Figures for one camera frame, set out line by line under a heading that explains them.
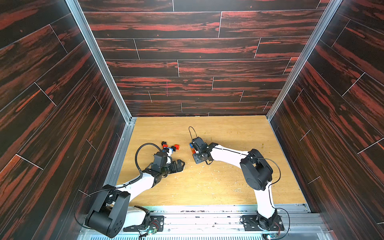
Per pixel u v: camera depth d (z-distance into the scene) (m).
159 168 0.69
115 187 0.47
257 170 0.52
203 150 0.75
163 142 1.04
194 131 1.15
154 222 0.73
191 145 0.79
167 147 0.84
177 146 1.02
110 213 0.42
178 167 0.80
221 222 0.75
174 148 1.01
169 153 0.83
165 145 1.02
